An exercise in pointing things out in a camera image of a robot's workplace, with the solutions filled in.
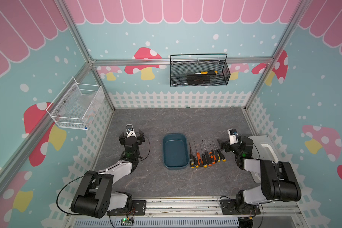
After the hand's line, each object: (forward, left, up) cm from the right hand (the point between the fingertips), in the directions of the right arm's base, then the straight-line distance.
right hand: (225, 137), depth 93 cm
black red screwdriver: (-14, +18, -6) cm, 23 cm away
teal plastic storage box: (-7, +33, -7) cm, 35 cm away
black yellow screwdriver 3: (-9, +6, -7) cm, 13 cm away
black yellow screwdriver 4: (-13, +2, -6) cm, 15 cm away
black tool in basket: (+24, +19, +28) cm, 41 cm away
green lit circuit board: (-45, +59, -10) cm, 75 cm away
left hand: (0, +60, +7) cm, 60 cm away
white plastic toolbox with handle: (-11, -19, +4) cm, 22 cm away
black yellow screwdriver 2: (-14, +15, -7) cm, 22 cm away
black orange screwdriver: (-13, +13, -6) cm, 19 cm away
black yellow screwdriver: (-15, +23, -5) cm, 28 cm away
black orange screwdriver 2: (-11, +9, -7) cm, 16 cm away
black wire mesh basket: (+36, +30, +28) cm, 54 cm away
